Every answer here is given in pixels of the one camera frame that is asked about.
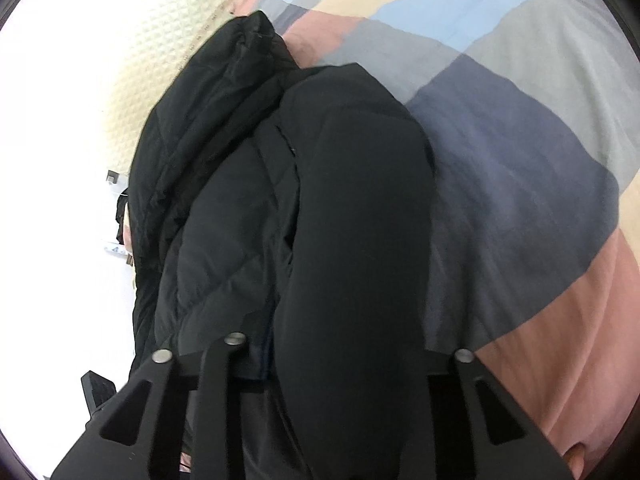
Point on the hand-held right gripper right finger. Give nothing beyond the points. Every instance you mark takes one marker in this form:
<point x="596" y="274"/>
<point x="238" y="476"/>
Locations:
<point x="487" y="400"/>

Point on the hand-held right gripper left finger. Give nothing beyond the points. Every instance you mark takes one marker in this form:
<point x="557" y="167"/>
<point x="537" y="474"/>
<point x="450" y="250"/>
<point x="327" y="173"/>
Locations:
<point x="220" y="375"/>

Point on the black puffer jacket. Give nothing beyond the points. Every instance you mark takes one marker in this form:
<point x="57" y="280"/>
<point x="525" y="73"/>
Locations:
<point x="300" y="210"/>

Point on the black bag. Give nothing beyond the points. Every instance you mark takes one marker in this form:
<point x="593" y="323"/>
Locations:
<point x="122" y="215"/>

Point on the plaid bed quilt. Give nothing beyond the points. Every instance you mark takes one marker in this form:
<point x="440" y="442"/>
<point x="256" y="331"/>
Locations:
<point x="500" y="135"/>

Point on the cream quilted headboard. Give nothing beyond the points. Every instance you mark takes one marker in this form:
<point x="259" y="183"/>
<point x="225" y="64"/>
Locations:
<point x="165" y="50"/>

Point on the grey wall socket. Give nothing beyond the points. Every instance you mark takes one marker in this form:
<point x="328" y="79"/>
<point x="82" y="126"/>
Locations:
<point x="113" y="176"/>

